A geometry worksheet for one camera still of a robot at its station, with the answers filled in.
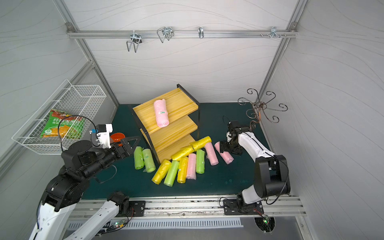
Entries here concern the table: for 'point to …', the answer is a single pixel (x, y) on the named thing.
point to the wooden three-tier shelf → (184, 112)
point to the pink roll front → (191, 169)
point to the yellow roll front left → (160, 172)
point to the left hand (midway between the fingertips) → (135, 140)
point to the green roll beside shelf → (149, 164)
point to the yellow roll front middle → (182, 170)
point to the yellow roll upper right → (200, 144)
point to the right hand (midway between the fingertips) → (228, 150)
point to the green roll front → (171, 175)
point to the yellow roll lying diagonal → (182, 152)
